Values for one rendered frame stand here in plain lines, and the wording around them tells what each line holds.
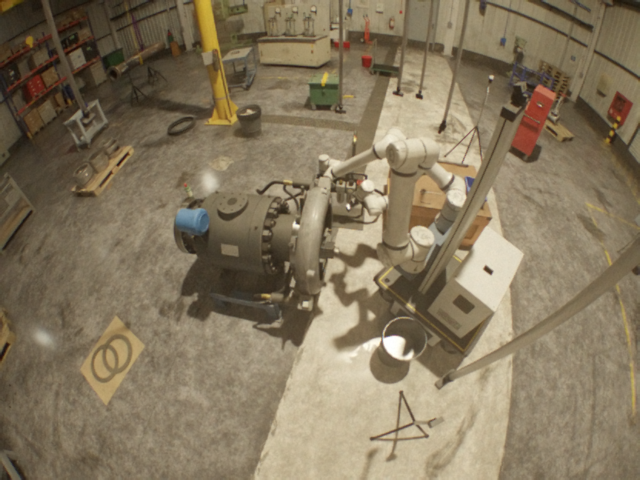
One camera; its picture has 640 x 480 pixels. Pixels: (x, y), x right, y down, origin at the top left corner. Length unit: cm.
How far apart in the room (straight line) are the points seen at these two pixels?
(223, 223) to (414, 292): 145
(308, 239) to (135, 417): 213
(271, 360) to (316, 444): 74
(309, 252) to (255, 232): 39
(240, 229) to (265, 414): 136
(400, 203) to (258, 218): 89
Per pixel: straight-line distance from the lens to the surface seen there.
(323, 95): 481
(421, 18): 1174
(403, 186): 123
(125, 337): 288
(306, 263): 155
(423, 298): 209
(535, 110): 478
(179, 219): 174
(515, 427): 264
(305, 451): 214
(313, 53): 730
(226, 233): 179
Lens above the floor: 211
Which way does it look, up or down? 52 degrees down
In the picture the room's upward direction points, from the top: 3 degrees counter-clockwise
